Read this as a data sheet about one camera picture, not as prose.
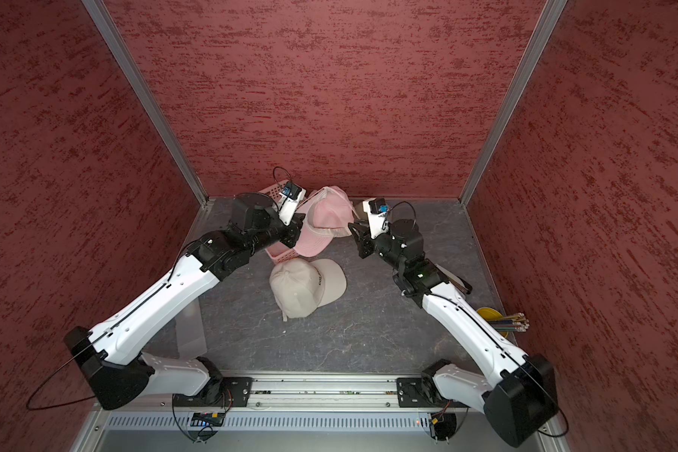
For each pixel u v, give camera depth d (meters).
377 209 0.60
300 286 0.84
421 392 0.67
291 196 0.59
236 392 0.74
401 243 0.53
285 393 0.76
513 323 0.70
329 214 0.89
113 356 0.39
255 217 0.50
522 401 0.38
